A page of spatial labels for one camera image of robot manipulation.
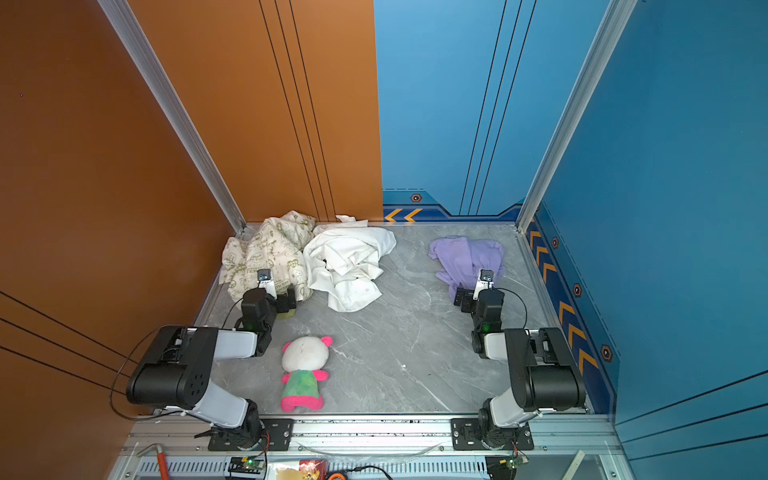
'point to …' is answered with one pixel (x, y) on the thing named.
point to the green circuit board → (246, 465)
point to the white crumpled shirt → (344, 258)
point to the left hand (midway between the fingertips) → (276, 283)
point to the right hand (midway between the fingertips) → (474, 285)
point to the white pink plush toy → (303, 359)
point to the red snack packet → (313, 469)
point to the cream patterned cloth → (278, 246)
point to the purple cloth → (462, 260)
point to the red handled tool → (164, 472)
